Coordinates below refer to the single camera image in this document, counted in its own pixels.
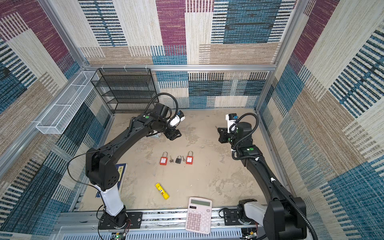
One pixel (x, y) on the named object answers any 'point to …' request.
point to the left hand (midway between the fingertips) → (178, 128)
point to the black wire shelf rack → (126, 90)
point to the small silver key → (171, 160)
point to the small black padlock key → (183, 160)
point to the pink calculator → (198, 215)
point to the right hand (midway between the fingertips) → (218, 130)
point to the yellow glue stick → (161, 190)
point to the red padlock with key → (163, 160)
